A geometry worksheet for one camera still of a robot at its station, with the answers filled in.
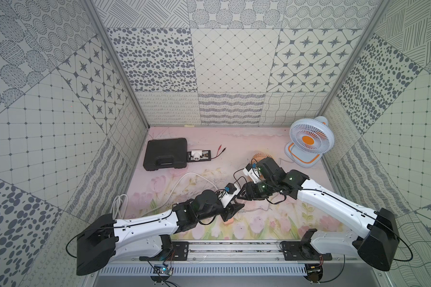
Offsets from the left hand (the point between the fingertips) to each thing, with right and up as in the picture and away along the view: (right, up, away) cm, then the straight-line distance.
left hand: (241, 195), depth 72 cm
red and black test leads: (-11, +14, +33) cm, 38 cm away
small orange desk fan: (+13, +14, +26) cm, 33 cm away
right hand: (+1, -2, +1) cm, 2 cm away
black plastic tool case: (-41, +15, +30) cm, 53 cm away
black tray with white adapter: (-21, +14, +29) cm, 39 cm away
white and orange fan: (+36, +23, +15) cm, 45 cm away
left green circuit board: (-33, -29, -2) cm, 44 cm away
